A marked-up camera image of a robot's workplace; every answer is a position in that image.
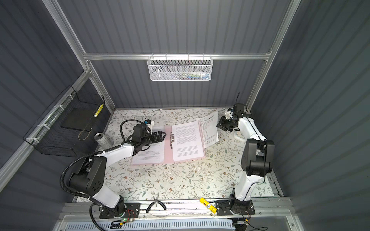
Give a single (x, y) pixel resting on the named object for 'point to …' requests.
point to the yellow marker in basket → (99, 110)
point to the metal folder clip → (172, 139)
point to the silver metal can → (102, 139)
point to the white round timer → (238, 136)
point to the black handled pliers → (156, 201)
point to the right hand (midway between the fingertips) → (219, 125)
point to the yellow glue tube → (209, 205)
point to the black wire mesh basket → (69, 127)
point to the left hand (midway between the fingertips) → (161, 134)
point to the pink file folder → (168, 155)
